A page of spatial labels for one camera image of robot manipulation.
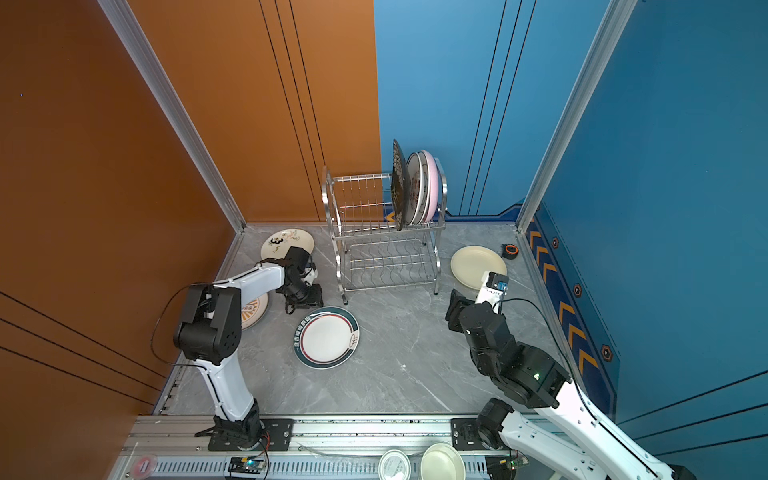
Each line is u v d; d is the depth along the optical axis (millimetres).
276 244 1129
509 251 1085
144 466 701
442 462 704
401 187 830
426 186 711
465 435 725
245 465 709
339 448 726
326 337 896
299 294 835
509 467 696
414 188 713
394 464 644
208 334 512
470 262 1062
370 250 1054
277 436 740
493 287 543
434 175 722
